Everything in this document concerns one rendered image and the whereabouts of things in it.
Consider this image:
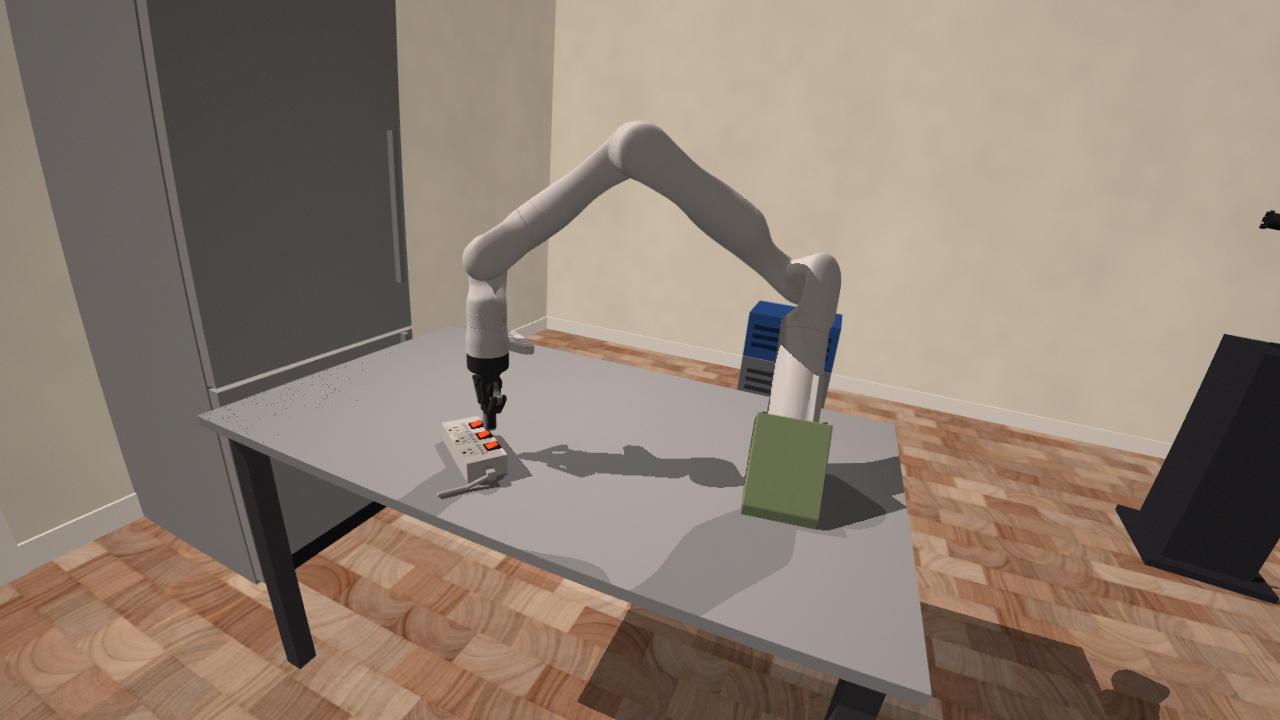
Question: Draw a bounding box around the beige power strip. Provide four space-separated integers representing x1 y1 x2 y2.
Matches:
436 416 508 497

